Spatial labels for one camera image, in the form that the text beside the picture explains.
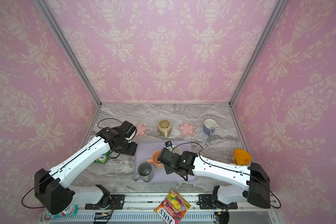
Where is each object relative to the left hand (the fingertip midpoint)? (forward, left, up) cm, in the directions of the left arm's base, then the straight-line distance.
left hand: (141, 148), depth 82 cm
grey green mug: (-11, -3, -10) cm, 15 cm away
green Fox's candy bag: (-30, +33, -11) cm, 46 cm away
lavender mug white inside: (+20, -45, -5) cm, 49 cm away
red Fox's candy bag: (-29, -19, -8) cm, 36 cm away
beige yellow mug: (+22, -13, -7) cm, 26 cm away
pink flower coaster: (+21, -29, -10) cm, 38 cm away
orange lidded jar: (-5, -58, 0) cm, 58 cm away
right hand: (-8, -19, 0) cm, 21 cm away
